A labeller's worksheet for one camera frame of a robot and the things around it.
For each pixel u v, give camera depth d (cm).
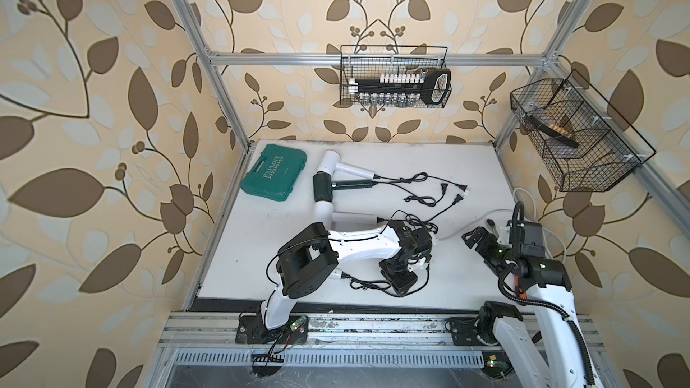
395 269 69
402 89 85
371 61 91
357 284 83
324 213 92
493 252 68
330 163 108
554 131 75
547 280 50
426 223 94
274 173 105
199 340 74
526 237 58
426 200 102
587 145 73
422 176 108
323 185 101
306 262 49
